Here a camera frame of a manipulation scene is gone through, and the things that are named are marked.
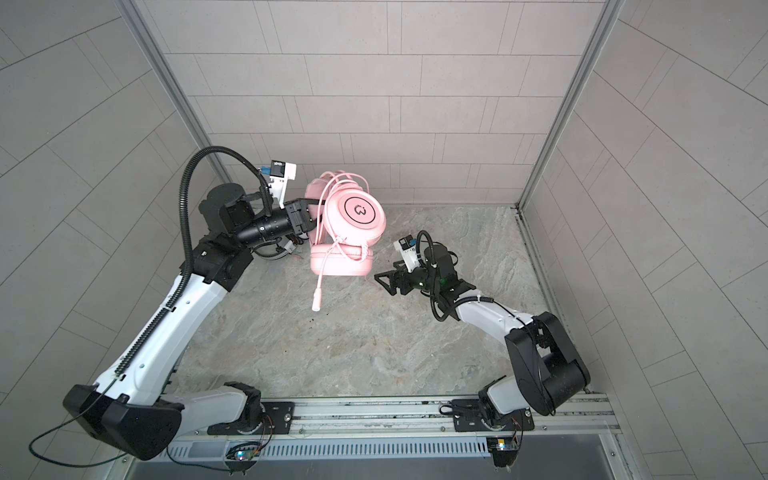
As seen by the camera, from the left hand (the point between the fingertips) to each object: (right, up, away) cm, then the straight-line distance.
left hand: (338, 207), depth 58 cm
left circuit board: (-22, -53, +6) cm, 58 cm away
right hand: (+9, -16, +24) cm, 30 cm away
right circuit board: (+36, -55, +10) cm, 67 cm away
